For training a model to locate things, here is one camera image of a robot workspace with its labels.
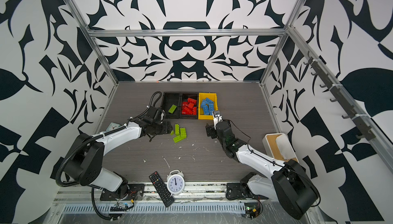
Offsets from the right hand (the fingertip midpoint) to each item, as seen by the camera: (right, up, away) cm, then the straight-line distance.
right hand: (215, 121), depth 86 cm
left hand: (-26, -4, +4) cm, 27 cm away
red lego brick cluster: (-15, +7, +16) cm, 23 cm away
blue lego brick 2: (-6, +8, +18) cm, 21 cm away
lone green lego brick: (-26, +5, +18) cm, 32 cm away
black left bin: (-29, +12, +20) cm, 37 cm away
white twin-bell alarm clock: (-20, -28, -11) cm, 36 cm away
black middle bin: (-19, +13, +19) cm, 30 cm away
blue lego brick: (-1, +10, +19) cm, 22 cm away
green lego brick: (-24, -8, +4) cm, 26 cm away
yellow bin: (+1, +13, +17) cm, 21 cm away
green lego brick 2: (-22, -6, +7) cm, 24 cm away
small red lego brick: (-11, +5, +14) cm, 19 cm away
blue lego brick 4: (0, +6, +16) cm, 17 cm away
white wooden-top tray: (+34, -14, -1) cm, 37 cm away
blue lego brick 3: (-4, +5, +14) cm, 15 cm away
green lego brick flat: (-21, -11, +6) cm, 25 cm away
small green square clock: (-61, -4, +8) cm, 62 cm away
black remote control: (-26, -31, -13) cm, 42 cm away
